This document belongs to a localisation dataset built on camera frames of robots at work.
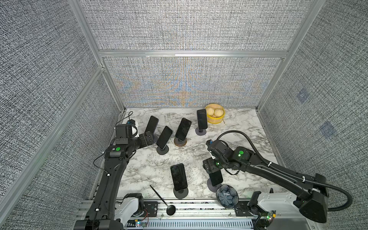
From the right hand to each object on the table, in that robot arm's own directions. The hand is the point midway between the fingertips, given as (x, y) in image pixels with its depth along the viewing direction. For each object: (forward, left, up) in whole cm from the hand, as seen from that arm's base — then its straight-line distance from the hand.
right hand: (209, 160), depth 75 cm
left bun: (+44, -7, -10) cm, 45 cm away
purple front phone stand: (-11, -2, -12) cm, 16 cm away
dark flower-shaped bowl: (-15, -10, -13) cm, 22 cm away
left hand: (+11, +32, +7) cm, 35 cm away
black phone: (-7, -4, -7) cm, 10 cm away
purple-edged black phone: (+32, +1, -4) cm, 32 cm away
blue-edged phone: (+26, +34, -4) cm, 43 cm away
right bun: (+43, -13, -10) cm, 46 cm away
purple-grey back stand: (+29, +1, -16) cm, 33 cm away
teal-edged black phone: (+17, +26, -5) cm, 31 cm away
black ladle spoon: (-20, +20, -13) cm, 32 cm away
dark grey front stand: (-13, +15, -14) cm, 24 cm away
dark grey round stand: (+12, +27, -14) cm, 33 cm away
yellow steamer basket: (+37, -8, -11) cm, 40 cm away
